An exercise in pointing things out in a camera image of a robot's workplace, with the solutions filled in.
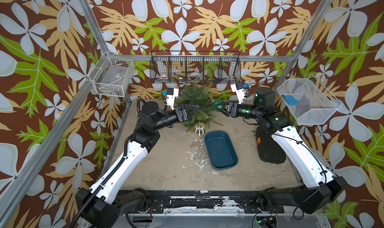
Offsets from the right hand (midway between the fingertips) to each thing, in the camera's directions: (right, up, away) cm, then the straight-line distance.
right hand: (217, 106), depth 66 cm
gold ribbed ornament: (-7, -11, +9) cm, 16 cm away
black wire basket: (-9, +28, +32) cm, 43 cm away
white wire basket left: (-59, +20, +21) cm, 66 cm away
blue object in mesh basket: (+47, +5, +20) cm, 51 cm away
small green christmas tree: (-9, +7, +12) cm, 17 cm away
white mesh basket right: (+54, +3, +16) cm, 56 cm away
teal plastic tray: (+7, -27, +26) cm, 38 cm away
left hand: (-9, -1, -7) cm, 11 cm away
